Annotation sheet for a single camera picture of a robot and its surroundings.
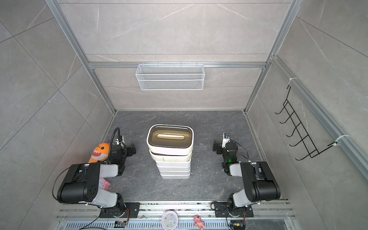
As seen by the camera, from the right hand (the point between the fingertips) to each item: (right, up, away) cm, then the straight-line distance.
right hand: (224, 140), depth 93 cm
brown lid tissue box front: (-32, -4, -31) cm, 45 cm away
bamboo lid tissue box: (-31, -19, -13) cm, 39 cm away
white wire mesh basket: (-36, +45, +7) cm, 58 cm away
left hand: (-65, -1, 0) cm, 65 cm away
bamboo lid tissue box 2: (-31, -15, -17) cm, 39 cm away
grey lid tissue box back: (-36, -9, -24) cm, 44 cm away
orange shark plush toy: (-78, -7, -8) cm, 79 cm away
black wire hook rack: (+30, +8, -26) cm, 40 cm away
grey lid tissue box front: (-31, -12, -20) cm, 39 cm away
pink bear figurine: (-19, -37, -25) cm, 48 cm away
